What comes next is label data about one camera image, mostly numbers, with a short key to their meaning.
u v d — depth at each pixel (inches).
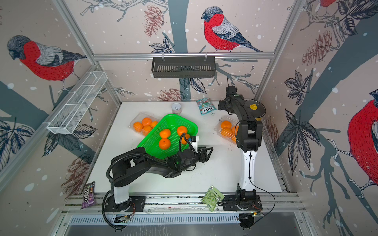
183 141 35.6
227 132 36.4
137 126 38.9
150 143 36.4
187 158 25.8
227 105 34.7
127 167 19.4
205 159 29.3
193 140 29.8
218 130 38.6
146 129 37.6
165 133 37.4
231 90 32.8
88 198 29.3
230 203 28.7
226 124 39.6
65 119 28.1
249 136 23.3
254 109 38.3
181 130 38.5
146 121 40.5
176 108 43.3
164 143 35.6
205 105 44.9
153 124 38.8
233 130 38.3
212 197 29.4
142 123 40.1
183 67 42.0
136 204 28.7
